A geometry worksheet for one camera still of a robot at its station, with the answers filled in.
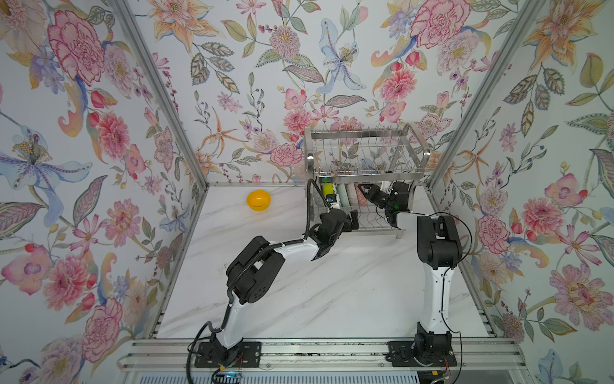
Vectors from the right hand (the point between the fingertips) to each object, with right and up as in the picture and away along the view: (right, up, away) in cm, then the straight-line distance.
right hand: (359, 185), depth 104 cm
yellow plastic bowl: (-45, -6, +9) cm, 47 cm away
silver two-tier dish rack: (-8, +14, +14) cm, 21 cm away
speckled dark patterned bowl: (+1, -6, -1) cm, 6 cm away
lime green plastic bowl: (-14, -2, 0) cm, 14 cm away
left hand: (-6, -12, -12) cm, 18 cm away
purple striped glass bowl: (-3, -5, -2) cm, 6 cm away
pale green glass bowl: (-7, -4, -2) cm, 9 cm away
